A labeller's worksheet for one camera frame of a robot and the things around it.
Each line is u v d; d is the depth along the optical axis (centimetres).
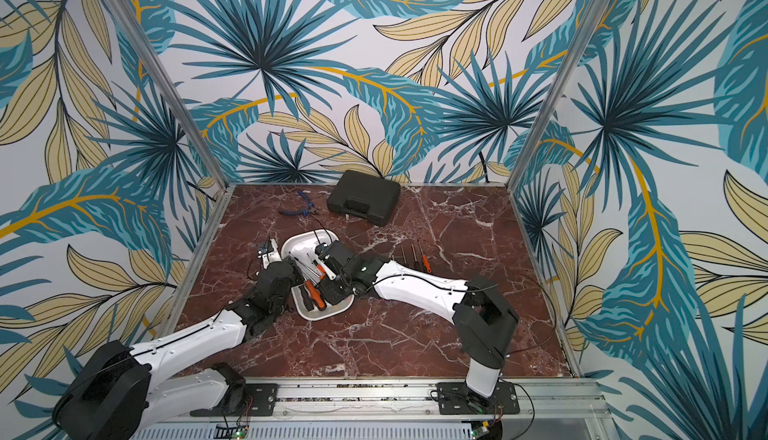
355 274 61
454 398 72
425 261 98
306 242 88
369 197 111
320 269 86
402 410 73
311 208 111
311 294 87
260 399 73
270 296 64
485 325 44
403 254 100
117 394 40
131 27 76
